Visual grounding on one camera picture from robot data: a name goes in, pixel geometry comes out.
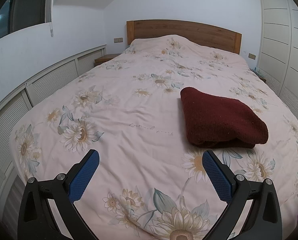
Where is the white louvered wardrobe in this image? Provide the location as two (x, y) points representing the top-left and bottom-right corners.
(257, 0), (298, 119)

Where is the dark red knit sweater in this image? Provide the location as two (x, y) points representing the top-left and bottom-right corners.
(180, 87), (269, 148)

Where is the wooden headboard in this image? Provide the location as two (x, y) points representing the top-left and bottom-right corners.
(126, 20), (242, 54)

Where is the white louvered radiator cover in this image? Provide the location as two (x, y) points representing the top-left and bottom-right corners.
(0, 45), (106, 220)

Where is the wooden nightstand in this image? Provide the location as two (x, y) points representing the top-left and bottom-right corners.
(253, 68), (266, 83)
(94, 54), (120, 66)

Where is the wooden nightstand right side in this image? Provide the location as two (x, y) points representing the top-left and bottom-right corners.
(253, 68), (266, 83)

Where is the beige wall switch plate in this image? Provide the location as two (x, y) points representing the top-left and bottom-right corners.
(248, 53), (256, 60)

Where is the beige wall switch left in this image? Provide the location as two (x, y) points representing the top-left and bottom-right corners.
(114, 37), (124, 43)

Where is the wooden nightstand left side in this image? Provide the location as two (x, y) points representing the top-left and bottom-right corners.
(94, 54), (120, 66)

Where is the floral pink bed quilt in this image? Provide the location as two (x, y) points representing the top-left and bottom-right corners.
(9, 35), (298, 239)

